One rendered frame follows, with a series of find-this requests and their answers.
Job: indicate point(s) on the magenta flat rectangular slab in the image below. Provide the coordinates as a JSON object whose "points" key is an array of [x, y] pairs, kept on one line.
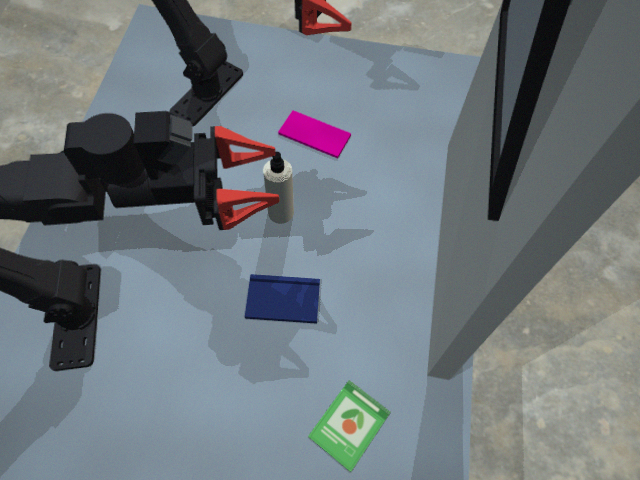
{"points": [[314, 133]]}

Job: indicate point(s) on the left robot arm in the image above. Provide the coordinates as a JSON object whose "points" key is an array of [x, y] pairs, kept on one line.
{"points": [[204, 54]]}

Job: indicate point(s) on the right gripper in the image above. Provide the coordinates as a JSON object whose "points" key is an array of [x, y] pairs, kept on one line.
{"points": [[206, 153]]}

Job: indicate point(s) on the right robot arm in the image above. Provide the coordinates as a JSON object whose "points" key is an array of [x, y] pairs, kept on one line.
{"points": [[46, 187]]}

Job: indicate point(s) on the green seed packet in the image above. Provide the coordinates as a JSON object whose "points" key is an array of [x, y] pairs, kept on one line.
{"points": [[349, 425]]}

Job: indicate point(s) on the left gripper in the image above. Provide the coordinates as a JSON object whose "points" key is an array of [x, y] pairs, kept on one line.
{"points": [[307, 12]]}

